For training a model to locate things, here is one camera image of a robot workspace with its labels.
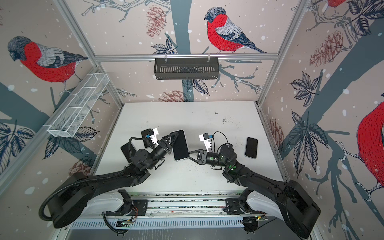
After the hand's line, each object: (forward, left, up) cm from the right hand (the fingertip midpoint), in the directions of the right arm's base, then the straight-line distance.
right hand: (184, 159), depth 67 cm
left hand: (+9, +3, +6) cm, 11 cm away
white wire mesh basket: (+15, +58, +11) cm, 61 cm away
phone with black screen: (+4, +2, +2) cm, 5 cm away
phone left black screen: (+6, +18, +5) cm, 19 cm away
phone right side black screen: (+21, -40, -24) cm, 51 cm away
